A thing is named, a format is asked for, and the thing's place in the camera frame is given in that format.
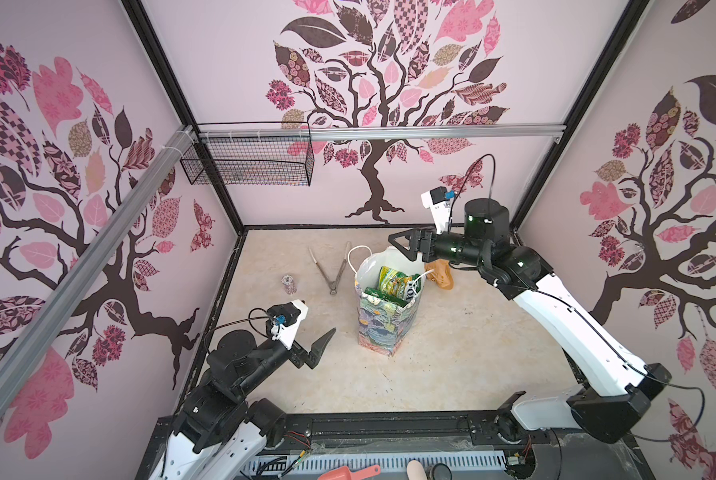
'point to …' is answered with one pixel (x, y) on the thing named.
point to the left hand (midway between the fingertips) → (318, 321)
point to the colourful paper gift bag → (383, 327)
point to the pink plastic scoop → (346, 473)
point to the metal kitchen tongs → (333, 284)
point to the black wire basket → (249, 161)
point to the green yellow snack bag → (398, 284)
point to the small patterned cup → (289, 284)
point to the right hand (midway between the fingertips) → (400, 233)
